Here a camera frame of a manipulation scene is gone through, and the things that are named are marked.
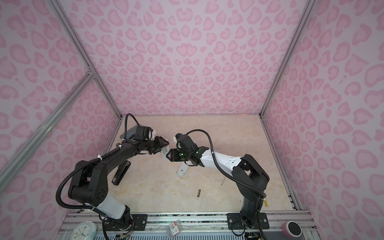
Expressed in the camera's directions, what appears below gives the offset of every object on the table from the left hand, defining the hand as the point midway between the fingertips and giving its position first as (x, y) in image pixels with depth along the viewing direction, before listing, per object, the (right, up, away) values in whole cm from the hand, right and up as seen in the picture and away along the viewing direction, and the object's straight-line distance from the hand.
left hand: (167, 142), depth 90 cm
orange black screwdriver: (+33, -22, -4) cm, 39 cm away
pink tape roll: (+59, -36, -23) cm, 73 cm away
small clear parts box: (+7, -38, -20) cm, 43 cm away
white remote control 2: (+9, -16, 0) cm, 19 cm away
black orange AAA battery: (+19, -27, -8) cm, 33 cm away
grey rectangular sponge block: (-31, +5, +17) cm, 36 cm away
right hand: (+3, -6, -8) cm, 10 cm away
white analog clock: (-34, -39, -20) cm, 55 cm away
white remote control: (-1, -5, -2) cm, 5 cm away
